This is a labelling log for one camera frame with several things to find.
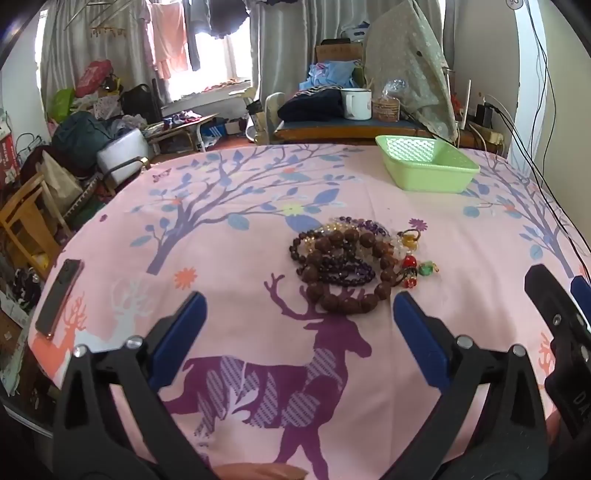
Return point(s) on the white storage box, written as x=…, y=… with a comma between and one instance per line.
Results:
x=122, y=150

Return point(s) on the clear plastic bag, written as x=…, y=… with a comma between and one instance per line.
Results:
x=395, y=87

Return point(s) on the dark navy clothing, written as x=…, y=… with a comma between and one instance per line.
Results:
x=314, y=108

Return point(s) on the black charger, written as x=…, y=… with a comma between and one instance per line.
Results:
x=485, y=115

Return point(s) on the grey curtain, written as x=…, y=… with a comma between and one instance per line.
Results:
x=83, y=46
x=286, y=46

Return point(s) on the beige power strip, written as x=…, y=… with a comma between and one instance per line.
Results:
x=489, y=136

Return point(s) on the red cardboard box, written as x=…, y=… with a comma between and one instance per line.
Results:
x=8, y=157

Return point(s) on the cream plastic chair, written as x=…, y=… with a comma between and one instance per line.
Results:
x=272, y=110

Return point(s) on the black smartphone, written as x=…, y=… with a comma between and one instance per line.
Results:
x=57, y=300

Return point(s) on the pink hanging garment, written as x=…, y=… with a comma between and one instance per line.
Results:
x=168, y=37

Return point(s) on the grey-green dotted cloth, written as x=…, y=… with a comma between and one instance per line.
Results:
x=406, y=50

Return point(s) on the pink deer print tablecloth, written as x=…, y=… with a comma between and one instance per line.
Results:
x=231, y=258

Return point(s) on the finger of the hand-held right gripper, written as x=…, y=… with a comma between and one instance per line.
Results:
x=547, y=295
x=581, y=293

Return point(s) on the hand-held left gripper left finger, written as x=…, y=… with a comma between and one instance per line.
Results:
x=184, y=332

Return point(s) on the brown woven container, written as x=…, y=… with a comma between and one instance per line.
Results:
x=385, y=110

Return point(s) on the dark hanging garment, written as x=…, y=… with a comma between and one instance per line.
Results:
x=217, y=18

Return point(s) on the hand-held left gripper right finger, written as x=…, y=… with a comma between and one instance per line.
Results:
x=415, y=332

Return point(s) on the black bag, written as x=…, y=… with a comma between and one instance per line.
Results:
x=138, y=101

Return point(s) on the green plastic basket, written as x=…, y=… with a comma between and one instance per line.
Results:
x=429, y=180

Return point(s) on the dark green bag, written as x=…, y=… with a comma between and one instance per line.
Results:
x=81, y=131

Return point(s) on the bright green plastic bag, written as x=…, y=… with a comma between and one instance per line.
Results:
x=62, y=104

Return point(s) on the red bag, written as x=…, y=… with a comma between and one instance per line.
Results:
x=92, y=76

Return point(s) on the small wooden desk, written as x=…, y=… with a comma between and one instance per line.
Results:
x=184, y=124

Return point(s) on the wooden bench with blue top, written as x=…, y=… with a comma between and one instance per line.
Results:
x=346, y=131

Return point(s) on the wooden chair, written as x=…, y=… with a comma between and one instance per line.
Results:
x=23, y=217

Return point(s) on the white enamel mug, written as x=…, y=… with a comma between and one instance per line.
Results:
x=355, y=104

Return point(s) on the light blue clothing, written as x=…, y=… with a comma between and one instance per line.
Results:
x=328, y=74

